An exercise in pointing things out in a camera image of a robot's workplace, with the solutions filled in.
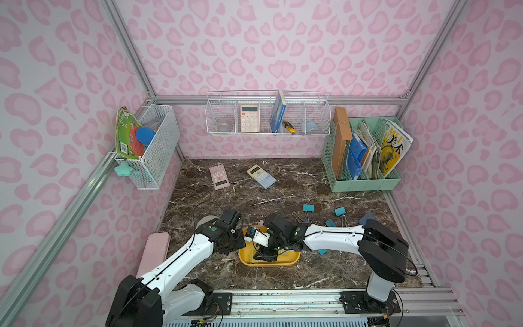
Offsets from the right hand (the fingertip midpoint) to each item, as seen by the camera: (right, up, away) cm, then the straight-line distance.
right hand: (256, 251), depth 81 cm
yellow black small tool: (+14, +52, +12) cm, 55 cm away
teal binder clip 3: (+39, +13, +16) cm, 44 cm away
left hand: (-6, +4, +2) cm, 7 cm away
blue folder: (+47, +41, +16) cm, 64 cm away
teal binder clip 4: (+33, +8, +11) cm, 35 cm away
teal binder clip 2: (+24, +15, +17) cm, 33 cm away
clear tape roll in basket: (-16, +53, +14) cm, 57 cm away
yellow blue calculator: (+1, +29, +29) cm, 41 cm away
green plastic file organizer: (+58, +54, +25) cm, 83 cm away
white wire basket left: (-38, +32, -9) cm, 50 cm away
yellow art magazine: (+66, +46, +17) cm, 82 cm away
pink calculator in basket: (-4, +56, +12) cm, 58 cm away
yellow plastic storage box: (+11, -3, +2) cm, 12 cm away
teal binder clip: (+27, -1, +3) cm, 27 cm away
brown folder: (+35, +47, +1) cm, 59 cm away
